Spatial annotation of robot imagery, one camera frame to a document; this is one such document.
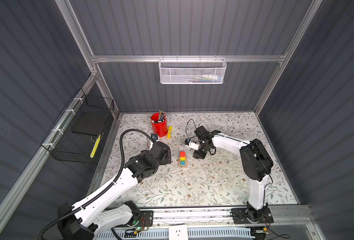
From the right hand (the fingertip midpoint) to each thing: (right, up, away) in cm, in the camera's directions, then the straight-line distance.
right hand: (198, 154), depth 96 cm
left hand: (-22, +5, -20) cm, 30 cm away
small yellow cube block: (-11, -1, -7) cm, 13 cm away
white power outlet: (-13, -30, -29) cm, 44 cm away
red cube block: (-11, +1, -4) cm, 12 cm away
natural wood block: (-9, -6, -4) cm, 11 cm away
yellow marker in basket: (-52, +9, -27) cm, 59 cm away
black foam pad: (-59, +20, -19) cm, 65 cm away
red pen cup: (-26, +16, +6) cm, 32 cm away
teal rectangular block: (-11, -4, -6) cm, 13 cm away
